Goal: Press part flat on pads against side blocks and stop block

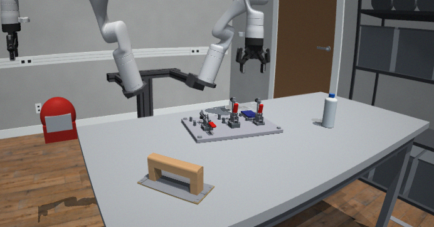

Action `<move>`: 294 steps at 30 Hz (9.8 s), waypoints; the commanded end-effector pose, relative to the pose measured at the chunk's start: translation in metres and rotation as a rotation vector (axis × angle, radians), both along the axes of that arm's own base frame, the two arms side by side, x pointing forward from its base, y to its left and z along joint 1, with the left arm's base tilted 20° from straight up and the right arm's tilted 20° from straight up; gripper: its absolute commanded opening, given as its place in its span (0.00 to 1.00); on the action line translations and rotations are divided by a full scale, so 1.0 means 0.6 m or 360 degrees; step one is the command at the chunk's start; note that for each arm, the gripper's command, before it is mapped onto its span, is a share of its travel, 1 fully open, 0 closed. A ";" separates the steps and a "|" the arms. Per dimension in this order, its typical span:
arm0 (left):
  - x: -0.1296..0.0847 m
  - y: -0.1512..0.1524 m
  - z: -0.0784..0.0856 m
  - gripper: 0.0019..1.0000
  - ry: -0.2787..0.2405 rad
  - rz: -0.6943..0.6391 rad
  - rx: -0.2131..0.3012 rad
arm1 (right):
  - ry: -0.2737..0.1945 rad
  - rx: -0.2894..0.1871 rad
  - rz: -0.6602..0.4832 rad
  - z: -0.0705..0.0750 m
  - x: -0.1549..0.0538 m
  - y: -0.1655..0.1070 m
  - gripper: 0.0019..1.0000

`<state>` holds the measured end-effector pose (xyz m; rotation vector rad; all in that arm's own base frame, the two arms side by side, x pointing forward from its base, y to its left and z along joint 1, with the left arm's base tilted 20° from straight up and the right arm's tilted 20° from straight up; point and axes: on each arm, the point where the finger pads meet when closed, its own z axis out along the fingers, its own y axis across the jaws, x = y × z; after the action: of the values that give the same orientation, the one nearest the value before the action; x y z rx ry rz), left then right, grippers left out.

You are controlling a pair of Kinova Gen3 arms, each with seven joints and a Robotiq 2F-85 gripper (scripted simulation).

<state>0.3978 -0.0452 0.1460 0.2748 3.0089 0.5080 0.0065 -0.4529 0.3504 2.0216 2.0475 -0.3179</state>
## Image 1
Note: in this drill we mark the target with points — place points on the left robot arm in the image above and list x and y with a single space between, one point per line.
225 32

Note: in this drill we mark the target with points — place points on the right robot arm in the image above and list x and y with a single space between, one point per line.
111 33

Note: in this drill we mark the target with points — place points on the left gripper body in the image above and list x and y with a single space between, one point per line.
253 44

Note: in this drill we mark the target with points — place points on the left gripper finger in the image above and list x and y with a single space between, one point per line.
264 61
244 59

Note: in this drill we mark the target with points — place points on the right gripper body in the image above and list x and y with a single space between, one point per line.
11 29

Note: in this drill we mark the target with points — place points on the white bottle with blue cap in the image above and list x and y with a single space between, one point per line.
329 111

